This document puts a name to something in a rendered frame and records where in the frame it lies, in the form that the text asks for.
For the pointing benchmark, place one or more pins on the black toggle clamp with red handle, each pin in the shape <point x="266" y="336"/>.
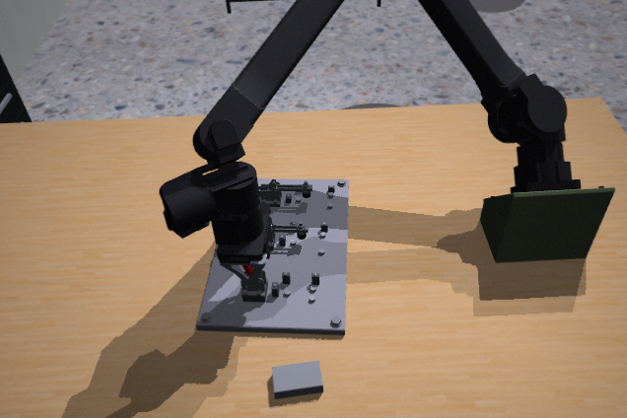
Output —
<point x="273" y="197"/>
<point x="300" y="229"/>

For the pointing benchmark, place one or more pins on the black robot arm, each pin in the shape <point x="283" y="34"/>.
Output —
<point x="524" y="103"/>

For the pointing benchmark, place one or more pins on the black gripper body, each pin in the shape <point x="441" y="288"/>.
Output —
<point x="254" y="235"/>

